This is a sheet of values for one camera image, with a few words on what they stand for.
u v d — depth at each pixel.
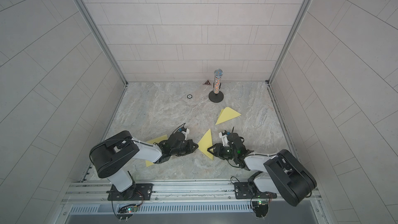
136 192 0.69
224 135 0.81
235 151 0.68
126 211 0.65
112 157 0.45
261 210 0.68
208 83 1.16
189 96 1.08
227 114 0.95
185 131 0.82
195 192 0.72
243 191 0.71
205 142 0.87
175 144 0.68
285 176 0.42
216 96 1.08
